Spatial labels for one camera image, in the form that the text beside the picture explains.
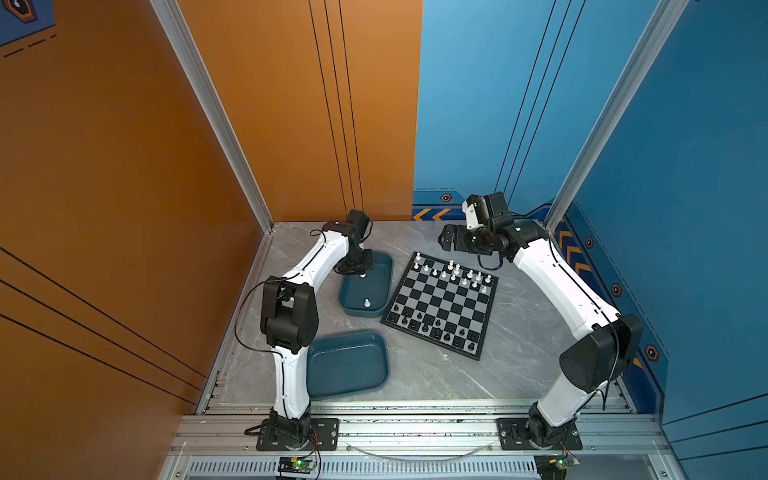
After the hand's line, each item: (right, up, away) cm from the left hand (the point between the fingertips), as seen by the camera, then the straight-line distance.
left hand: (365, 267), depth 94 cm
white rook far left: (+18, +3, +13) cm, 22 cm away
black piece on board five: (+12, -17, -3) cm, 21 cm away
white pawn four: (+26, -3, +8) cm, 28 cm away
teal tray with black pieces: (-4, -26, -11) cm, 29 cm away
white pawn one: (+17, 0, +10) cm, 20 cm away
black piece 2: (+25, -20, -7) cm, 33 cm away
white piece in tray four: (0, -12, +2) cm, 12 cm away
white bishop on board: (+35, -3, +7) cm, 36 cm away
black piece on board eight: (+19, -18, -5) cm, 26 cm away
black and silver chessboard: (+25, -12, +2) cm, 28 cm away
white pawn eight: (+39, -7, +3) cm, 40 cm away
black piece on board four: (+9, -15, -3) cm, 18 cm away
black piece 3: (+30, -19, -5) cm, 36 cm away
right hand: (+25, +8, -12) cm, 29 cm away
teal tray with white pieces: (+1, -9, +3) cm, 9 cm away
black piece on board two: (+14, -14, -1) cm, 20 cm away
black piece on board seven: (+20, -16, -3) cm, 26 cm away
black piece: (+26, -18, -5) cm, 32 cm away
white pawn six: (+33, -5, +5) cm, 34 cm away
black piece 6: (+31, -22, -9) cm, 39 cm away
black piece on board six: (+15, -18, -4) cm, 24 cm away
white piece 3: (-1, -3, 0) cm, 3 cm away
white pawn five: (+29, -4, +7) cm, 31 cm away
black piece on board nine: (+23, -17, -3) cm, 28 cm away
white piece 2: (+31, -2, +8) cm, 32 cm away
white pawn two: (+20, -1, +9) cm, 22 cm away
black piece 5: (+32, -20, -7) cm, 39 cm away
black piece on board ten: (+21, -19, -6) cm, 29 cm away
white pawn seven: (+36, -6, +5) cm, 37 cm away
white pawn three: (+23, -2, +8) cm, 25 cm away
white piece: (+29, 0, +8) cm, 30 cm away
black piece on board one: (+10, -13, 0) cm, 16 cm away
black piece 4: (+28, -21, -7) cm, 36 cm away
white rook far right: (+41, -4, +6) cm, 41 cm away
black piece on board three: (+17, -15, -3) cm, 23 cm away
